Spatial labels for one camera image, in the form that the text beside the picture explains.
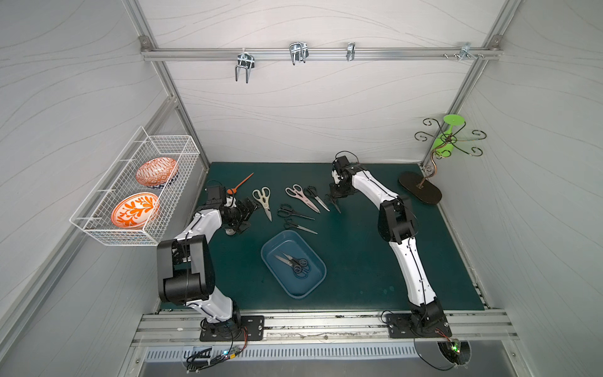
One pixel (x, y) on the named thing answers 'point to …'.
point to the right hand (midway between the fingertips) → (337, 191)
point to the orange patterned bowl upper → (158, 172)
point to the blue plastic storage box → (294, 246)
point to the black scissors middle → (286, 210)
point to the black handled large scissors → (296, 264)
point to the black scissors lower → (290, 224)
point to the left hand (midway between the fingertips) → (257, 212)
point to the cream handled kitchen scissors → (263, 196)
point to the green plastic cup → (444, 144)
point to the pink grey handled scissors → (296, 191)
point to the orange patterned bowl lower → (136, 210)
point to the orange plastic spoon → (235, 191)
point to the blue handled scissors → (304, 272)
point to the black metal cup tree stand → (414, 182)
